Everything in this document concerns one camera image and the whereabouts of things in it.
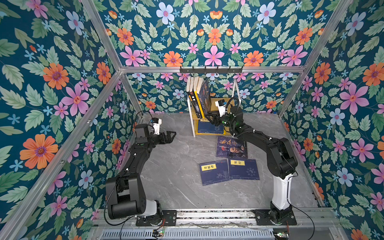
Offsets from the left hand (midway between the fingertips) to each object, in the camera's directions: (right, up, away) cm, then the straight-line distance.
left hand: (170, 129), depth 84 cm
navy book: (+26, -26, +5) cm, 37 cm away
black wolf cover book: (+14, +17, -6) cm, 23 cm away
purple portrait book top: (+20, +18, 0) cm, 27 cm away
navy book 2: (+42, -24, +6) cm, 49 cm away
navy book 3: (+19, +1, +18) cm, 26 cm away
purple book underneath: (+36, -12, +15) cm, 41 cm away
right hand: (+22, +10, +5) cm, 25 cm away
